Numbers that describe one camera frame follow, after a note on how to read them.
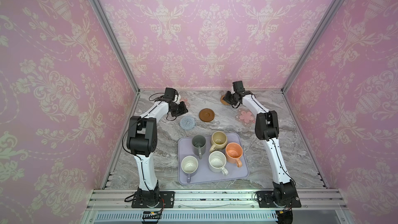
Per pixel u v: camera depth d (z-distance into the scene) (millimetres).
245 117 1052
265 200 731
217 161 853
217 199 759
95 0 748
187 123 1027
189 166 836
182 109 885
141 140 545
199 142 859
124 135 539
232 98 976
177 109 861
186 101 1154
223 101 1110
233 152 885
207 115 1058
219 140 920
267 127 699
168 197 748
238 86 926
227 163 848
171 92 817
